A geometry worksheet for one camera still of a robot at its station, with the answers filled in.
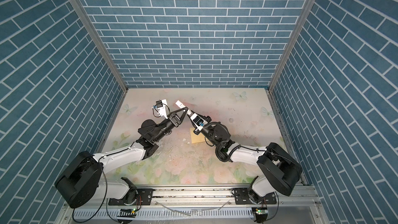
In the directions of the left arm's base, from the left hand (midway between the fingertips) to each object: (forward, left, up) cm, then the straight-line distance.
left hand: (188, 111), depth 72 cm
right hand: (+1, -1, -1) cm, 2 cm away
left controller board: (-36, +29, -32) cm, 56 cm away
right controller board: (-37, -35, -32) cm, 60 cm away
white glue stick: (+3, +4, +2) cm, 5 cm away
